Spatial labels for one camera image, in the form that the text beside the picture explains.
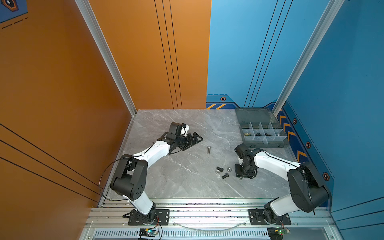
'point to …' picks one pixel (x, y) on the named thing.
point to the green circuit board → (147, 232)
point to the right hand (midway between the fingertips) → (237, 175)
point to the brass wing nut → (247, 134)
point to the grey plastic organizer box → (260, 128)
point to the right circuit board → (277, 233)
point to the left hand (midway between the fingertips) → (198, 140)
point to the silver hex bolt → (209, 147)
